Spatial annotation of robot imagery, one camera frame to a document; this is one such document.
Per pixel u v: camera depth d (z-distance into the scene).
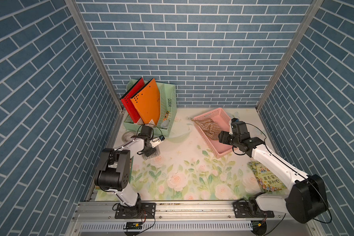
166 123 1.10
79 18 0.74
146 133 0.76
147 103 0.89
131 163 0.91
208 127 1.02
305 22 0.76
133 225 0.72
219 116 1.15
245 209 0.74
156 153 0.93
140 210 0.71
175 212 0.74
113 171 0.46
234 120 0.77
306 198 0.41
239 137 0.63
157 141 0.87
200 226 0.77
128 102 0.87
